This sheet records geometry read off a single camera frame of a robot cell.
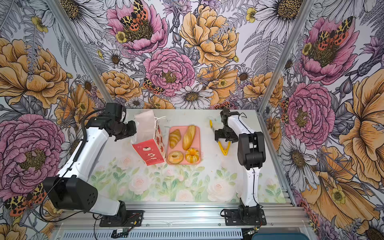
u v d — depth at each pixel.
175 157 0.92
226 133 0.86
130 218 0.73
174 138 1.00
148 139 0.73
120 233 0.72
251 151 0.57
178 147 1.00
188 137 1.02
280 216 1.42
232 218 0.73
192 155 0.92
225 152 0.97
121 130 0.66
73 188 0.40
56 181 0.40
